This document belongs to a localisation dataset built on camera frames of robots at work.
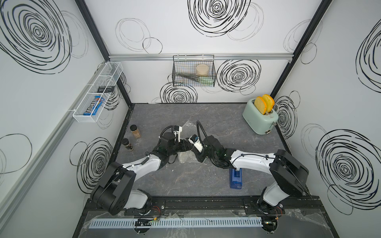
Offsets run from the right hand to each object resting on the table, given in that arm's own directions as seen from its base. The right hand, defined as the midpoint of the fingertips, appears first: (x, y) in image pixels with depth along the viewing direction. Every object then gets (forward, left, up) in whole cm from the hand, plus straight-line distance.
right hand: (193, 147), depth 84 cm
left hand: (+3, +1, +1) cm, 4 cm away
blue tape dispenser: (-14, -23, -6) cm, 28 cm away
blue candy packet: (+5, +48, +26) cm, 55 cm away
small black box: (+20, +46, +26) cm, 56 cm away
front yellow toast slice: (+26, -42, +9) cm, 50 cm away
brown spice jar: (+12, +38, -1) cm, 40 cm away
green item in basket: (+40, -6, +17) cm, 44 cm away
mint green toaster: (+17, -42, +2) cm, 46 cm away
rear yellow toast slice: (+27, -48, +10) cm, 56 cm away
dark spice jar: (+2, +40, 0) cm, 40 cm away
